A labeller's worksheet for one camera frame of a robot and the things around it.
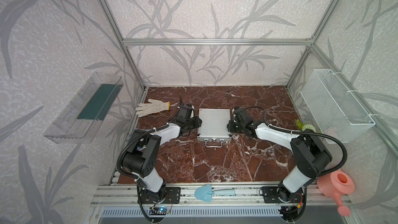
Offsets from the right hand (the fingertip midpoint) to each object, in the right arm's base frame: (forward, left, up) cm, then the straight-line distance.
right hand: (226, 125), depth 92 cm
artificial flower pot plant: (-6, -40, +8) cm, 41 cm away
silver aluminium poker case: (-1, +8, +1) cm, 8 cm away
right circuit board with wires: (-42, -28, -11) cm, 52 cm away
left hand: (+2, +15, +1) cm, 15 cm away
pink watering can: (-34, -44, +5) cm, 56 cm away
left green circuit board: (-41, +33, -6) cm, 53 cm away
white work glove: (+19, +49, -5) cm, 53 cm away
